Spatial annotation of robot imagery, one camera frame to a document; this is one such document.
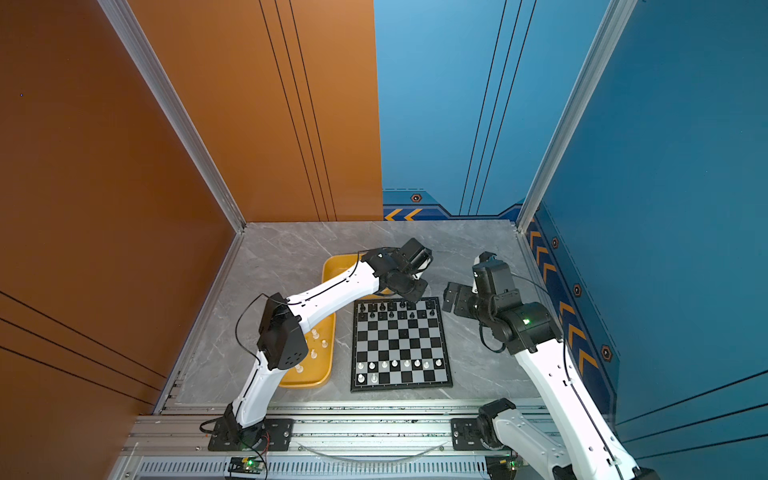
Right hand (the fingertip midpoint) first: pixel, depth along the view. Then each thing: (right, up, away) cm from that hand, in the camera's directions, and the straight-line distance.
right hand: (457, 295), depth 72 cm
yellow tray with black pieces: (-36, +6, +31) cm, 48 cm away
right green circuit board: (+11, -41, -1) cm, 42 cm away
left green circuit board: (-50, -40, -1) cm, 65 cm away
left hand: (-8, 0, +14) cm, 16 cm away
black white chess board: (-14, -17, +15) cm, 27 cm away
